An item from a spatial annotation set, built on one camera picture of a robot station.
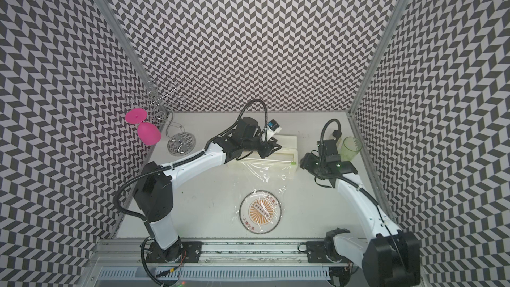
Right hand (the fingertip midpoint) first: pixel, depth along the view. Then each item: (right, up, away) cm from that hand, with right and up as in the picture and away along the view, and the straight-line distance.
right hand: (304, 167), depth 82 cm
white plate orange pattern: (-19, -19, 0) cm, 26 cm away
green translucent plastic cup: (+27, +7, +16) cm, 32 cm away
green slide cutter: (-4, 0, +7) cm, 8 cm away
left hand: (-12, +10, -1) cm, 15 cm away
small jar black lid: (+21, +14, +21) cm, 33 cm away
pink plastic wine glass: (-65, +15, -2) cm, 67 cm away
